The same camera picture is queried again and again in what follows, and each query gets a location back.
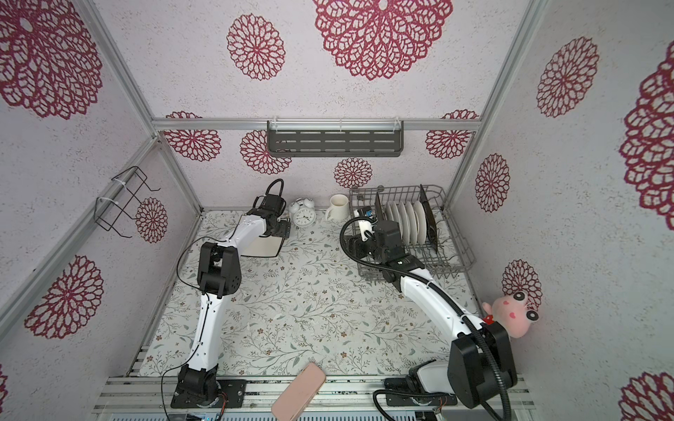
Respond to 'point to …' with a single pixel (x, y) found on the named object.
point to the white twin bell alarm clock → (304, 212)
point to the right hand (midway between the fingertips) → (352, 230)
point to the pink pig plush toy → (512, 312)
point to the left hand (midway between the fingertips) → (276, 229)
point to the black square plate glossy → (431, 238)
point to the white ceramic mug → (339, 209)
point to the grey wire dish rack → (454, 253)
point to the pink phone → (298, 395)
